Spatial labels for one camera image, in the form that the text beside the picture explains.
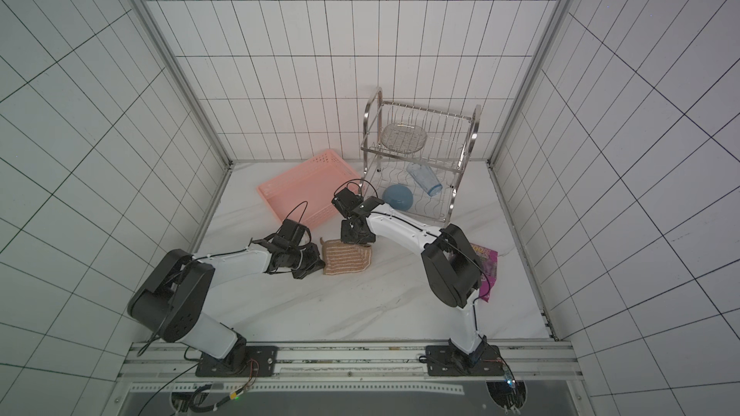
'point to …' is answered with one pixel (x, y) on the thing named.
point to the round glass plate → (404, 138)
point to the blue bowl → (398, 196)
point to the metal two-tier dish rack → (412, 160)
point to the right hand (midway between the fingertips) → (341, 241)
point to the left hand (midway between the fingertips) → (322, 267)
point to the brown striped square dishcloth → (340, 257)
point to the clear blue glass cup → (427, 180)
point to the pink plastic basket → (313, 181)
